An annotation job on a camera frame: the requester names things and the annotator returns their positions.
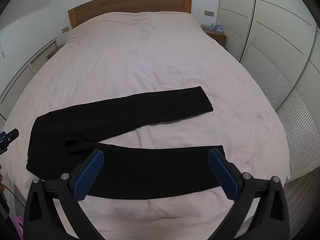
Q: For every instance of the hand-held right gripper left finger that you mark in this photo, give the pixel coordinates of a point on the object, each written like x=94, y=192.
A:
x=90, y=175

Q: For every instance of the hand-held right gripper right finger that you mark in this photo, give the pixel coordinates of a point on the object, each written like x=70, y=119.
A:
x=225, y=177

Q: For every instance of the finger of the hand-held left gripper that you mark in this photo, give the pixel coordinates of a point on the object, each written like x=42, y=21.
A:
x=12, y=134

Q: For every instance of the black pants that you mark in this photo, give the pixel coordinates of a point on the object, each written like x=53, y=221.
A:
x=125, y=115

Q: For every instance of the white louvered low cabinet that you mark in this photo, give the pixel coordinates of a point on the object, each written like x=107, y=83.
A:
x=20, y=80

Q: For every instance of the pink object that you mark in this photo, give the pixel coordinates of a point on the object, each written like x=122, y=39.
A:
x=19, y=227

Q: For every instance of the wooden nightstand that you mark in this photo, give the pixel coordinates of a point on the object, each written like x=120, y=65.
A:
x=217, y=37
x=55, y=51

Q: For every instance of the bed with pink sheet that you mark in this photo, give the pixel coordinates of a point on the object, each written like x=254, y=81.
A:
x=150, y=55

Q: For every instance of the blue items on nightstand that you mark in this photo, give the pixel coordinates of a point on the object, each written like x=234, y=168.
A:
x=217, y=28

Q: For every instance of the white wardrobe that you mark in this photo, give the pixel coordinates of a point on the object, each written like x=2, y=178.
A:
x=275, y=17

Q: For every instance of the wooden headboard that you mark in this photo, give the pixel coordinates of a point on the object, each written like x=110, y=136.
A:
x=130, y=2

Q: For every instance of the brown wall socket plate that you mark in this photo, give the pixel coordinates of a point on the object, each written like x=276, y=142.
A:
x=209, y=13
x=65, y=29

